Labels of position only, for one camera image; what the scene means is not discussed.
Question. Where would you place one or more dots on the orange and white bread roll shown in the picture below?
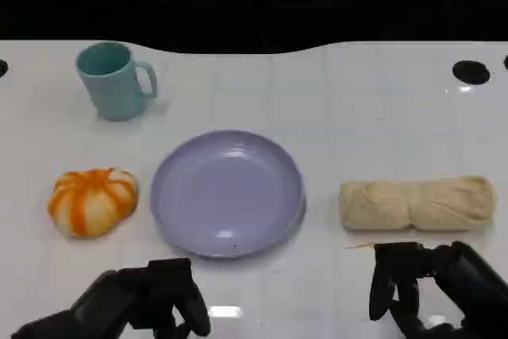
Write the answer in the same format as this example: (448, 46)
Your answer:
(93, 204)

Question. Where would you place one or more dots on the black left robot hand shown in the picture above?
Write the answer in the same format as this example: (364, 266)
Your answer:
(131, 295)

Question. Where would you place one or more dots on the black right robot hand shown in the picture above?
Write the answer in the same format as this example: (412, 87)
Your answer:
(472, 279)

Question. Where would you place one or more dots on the pale green mug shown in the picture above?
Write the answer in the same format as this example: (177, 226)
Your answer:
(113, 89)

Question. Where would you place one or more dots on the beige towel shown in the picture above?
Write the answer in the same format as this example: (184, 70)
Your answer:
(416, 204)

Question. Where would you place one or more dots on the lilac plate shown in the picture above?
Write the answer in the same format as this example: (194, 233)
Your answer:
(226, 196)

